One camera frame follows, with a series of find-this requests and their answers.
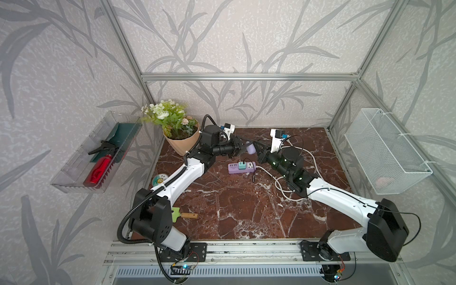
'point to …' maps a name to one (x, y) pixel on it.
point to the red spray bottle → (100, 170)
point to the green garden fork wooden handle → (176, 213)
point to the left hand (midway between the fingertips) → (253, 145)
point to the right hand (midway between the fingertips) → (251, 144)
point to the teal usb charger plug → (241, 165)
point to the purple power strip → (233, 168)
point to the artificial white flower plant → (171, 116)
